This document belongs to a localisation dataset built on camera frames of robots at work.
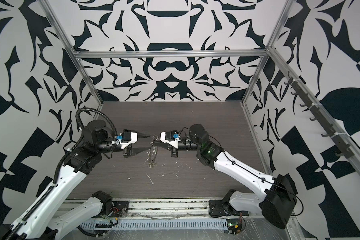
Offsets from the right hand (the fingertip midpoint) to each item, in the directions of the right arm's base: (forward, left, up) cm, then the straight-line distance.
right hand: (156, 142), depth 62 cm
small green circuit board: (-26, -34, -33) cm, 55 cm away
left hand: (+1, +2, +3) cm, 4 cm away
